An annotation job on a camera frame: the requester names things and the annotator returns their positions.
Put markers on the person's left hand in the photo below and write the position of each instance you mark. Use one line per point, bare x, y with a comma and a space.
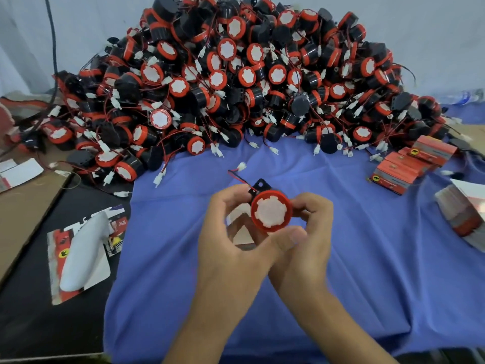
227, 276

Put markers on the person's right hand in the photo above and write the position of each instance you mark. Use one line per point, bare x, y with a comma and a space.
307, 261

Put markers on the buzzer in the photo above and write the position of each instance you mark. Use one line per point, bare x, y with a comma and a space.
271, 210

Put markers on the stack of box blanks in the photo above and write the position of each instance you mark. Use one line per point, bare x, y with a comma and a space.
462, 212

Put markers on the pile of black red buzzers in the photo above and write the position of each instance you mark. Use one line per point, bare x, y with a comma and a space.
242, 72

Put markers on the person's right forearm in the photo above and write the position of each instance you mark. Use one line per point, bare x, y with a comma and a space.
345, 333

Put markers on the blue table cloth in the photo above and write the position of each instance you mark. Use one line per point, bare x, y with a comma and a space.
401, 284

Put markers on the brown cardboard piece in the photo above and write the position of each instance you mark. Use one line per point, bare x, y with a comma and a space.
19, 216

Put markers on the clear plastic water bottle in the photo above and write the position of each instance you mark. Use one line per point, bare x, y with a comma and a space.
466, 96

